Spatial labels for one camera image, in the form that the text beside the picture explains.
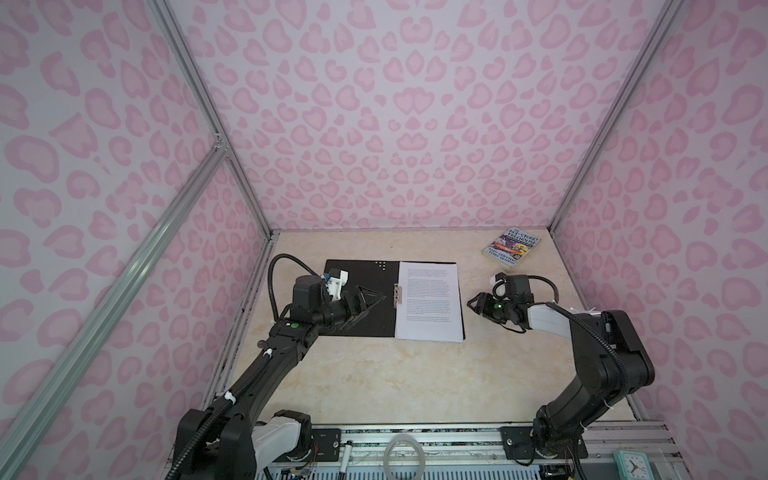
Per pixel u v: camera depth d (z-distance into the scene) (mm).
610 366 447
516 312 732
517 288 766
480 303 878
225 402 424
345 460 705
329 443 733
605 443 748
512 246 1116
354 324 782
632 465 688
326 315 678
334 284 751
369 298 729
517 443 736
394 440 737
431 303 996
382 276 1097
